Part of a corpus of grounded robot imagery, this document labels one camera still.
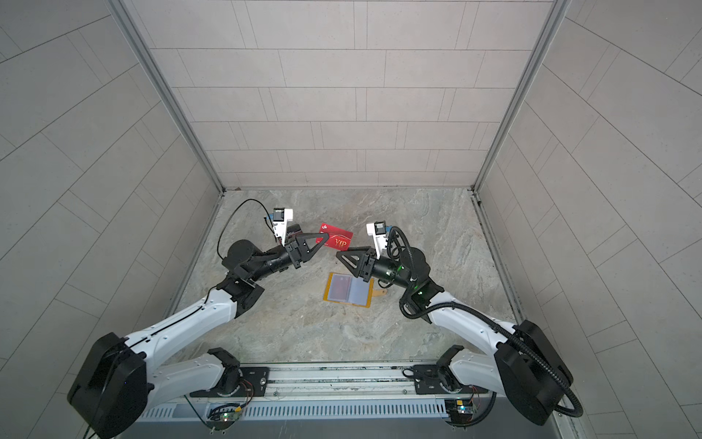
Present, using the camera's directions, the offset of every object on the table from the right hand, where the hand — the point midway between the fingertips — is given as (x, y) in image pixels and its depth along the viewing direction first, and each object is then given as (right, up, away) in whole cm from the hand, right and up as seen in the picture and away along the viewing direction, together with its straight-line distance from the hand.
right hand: (340, 261), depth 67 cm
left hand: (-2, +5, -3) cm, 6 cm away
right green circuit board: (+30, -38, +1) cm, 48 cm away
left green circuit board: (-29, -37, -2) cm, 47 cm away
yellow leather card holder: (+1, -13, +21) cm, 25 cm away
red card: (-1, +6, -1) cm, 6 cm away
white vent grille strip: (+24, -38, +1) cm, 45 cm away
